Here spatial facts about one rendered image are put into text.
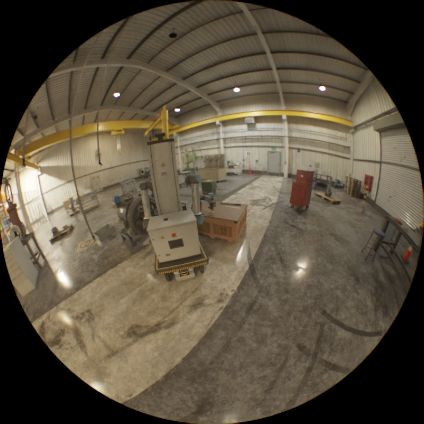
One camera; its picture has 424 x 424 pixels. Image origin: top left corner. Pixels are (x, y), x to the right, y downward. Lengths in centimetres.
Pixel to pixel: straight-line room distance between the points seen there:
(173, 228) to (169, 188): 55
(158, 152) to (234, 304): 202
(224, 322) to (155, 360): 85
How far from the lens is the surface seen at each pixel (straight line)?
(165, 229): 140
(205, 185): 524
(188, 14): 781
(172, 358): 154
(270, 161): 1165
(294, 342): 164
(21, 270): 434
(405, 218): 744
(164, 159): 165
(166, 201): 172
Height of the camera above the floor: 146
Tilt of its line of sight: 24 degrees down
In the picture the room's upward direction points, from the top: 4 degrees counter-clockwise
